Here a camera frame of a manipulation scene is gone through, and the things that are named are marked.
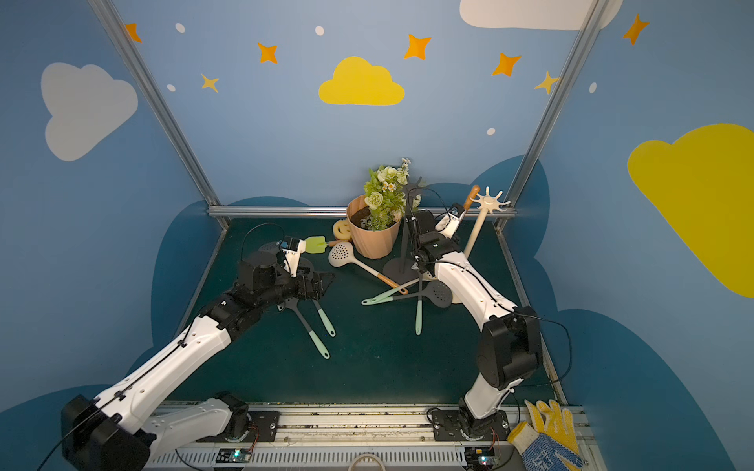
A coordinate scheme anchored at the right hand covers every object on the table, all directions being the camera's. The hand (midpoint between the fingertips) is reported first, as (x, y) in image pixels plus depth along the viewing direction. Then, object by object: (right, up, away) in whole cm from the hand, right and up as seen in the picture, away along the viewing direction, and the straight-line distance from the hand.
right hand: (454, 230), depth 85 cm
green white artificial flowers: (-20, +12, +8) cm, 25 cm away
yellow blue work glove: (+21, -54, -13) cm, 60 cm away
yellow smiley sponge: (-37, +2, +30) cm, 48 cm away
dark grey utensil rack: (-13, -13, +20) cm, 27 cm away
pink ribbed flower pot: (-26, -3, +16) cm, 31 cm away
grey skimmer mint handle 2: (-9, -24, +11) cm, 28 cm away
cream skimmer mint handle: (-26, -23, +13) cm, 37 cm away
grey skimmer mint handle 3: (-3, -20, +11) cm, 23 cm away
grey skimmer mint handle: (-39, -29, +8) cm, 50 cm away
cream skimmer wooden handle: (-35, -7, +21) cm, 41 cm away
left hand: (-36, -11, -10) cm, 39 cm away
